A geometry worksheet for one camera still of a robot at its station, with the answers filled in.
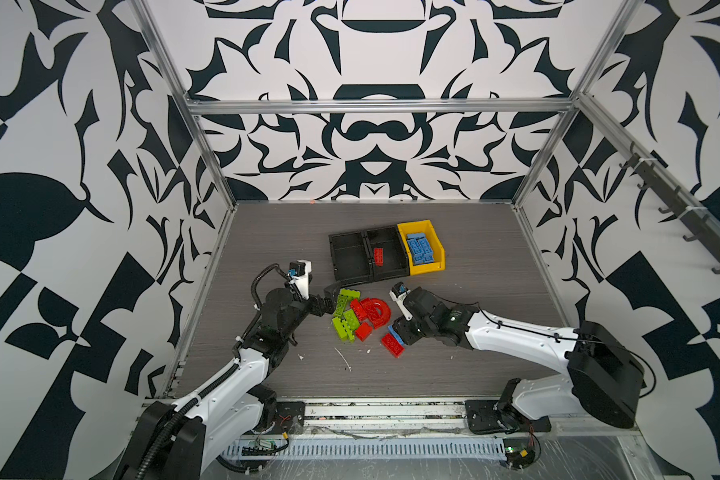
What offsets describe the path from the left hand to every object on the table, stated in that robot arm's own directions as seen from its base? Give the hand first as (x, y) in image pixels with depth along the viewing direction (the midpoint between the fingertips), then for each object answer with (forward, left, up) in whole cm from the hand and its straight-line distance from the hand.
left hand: (325, 274), depth 81 cm
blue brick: (+22, -30, -12) cm, 39 cm away
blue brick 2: (+17, -29, -13) cm, 36 cm away
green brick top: (+2, -6, -15) cm, 16 cm away
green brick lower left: (-9, -4, -14) cm, 18 cm away
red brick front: (-14, -18, -16) cm, 28 cm away
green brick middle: (-6, -7, -16) cm, 18 cm away
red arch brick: (-3, -14, -16) cm, 21 cm away
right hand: (-9, -20, -11) cm, 25 cm away
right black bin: (+16, -20, -15) cm, 29 cm away
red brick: (+16, -16, -15) cm, 27 cm away
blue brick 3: (+15, -33, -14) cm, 39 cm away
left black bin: (+13, -7, -11) cm, 18 cm away
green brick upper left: (-5, -4, -8) cm, 10 cm away
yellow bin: (+13, -36, -12) cm, 40 cm away
